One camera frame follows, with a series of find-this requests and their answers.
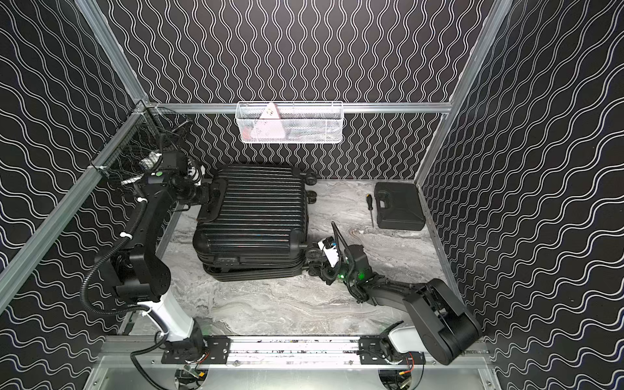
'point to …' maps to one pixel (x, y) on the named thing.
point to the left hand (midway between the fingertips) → (206, 192)
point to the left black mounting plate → (218, 352)
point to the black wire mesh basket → (139, 144)
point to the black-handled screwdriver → (369, 201)
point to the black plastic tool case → (399, 205)
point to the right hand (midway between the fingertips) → (314, 261)
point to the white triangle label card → (269, 125)
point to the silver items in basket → (148, 162)
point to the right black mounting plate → (370, 352)
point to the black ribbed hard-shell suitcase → (262, 233)
